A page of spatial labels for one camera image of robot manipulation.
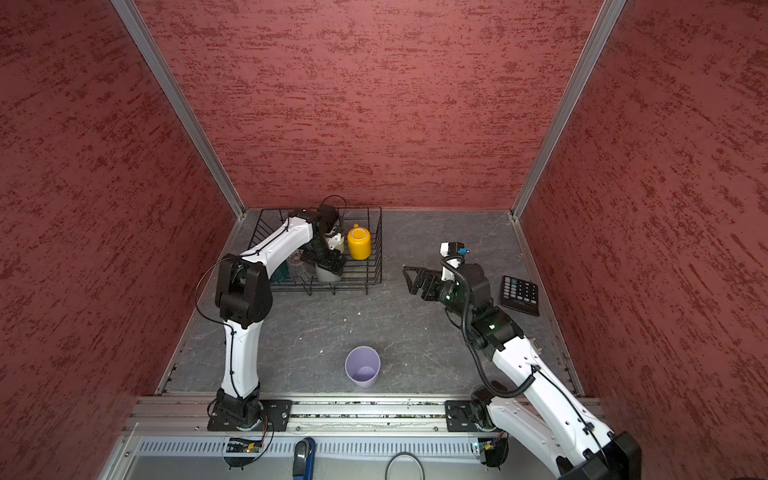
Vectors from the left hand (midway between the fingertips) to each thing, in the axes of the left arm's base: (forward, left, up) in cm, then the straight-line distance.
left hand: (325, 271), depth 94 cm
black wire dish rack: (+10, -6, -1) cm, 12 cm away
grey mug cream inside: (-2, 0, 0) cm, 2 cm away
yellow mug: (+10, -11, +4) cm, 15 cm away
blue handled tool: (-48, -3, -2) cm, 48 cm away
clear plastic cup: (0, +8, 0) cm, 8 cm away
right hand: (-12, -27, +16) cm, 34 cm away
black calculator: (-5, -64, -5) cm, 64 cm away
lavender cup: (-28, -14, -4) cm, 31 cm away
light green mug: (+8, -5, +4) cm, 10 cm away
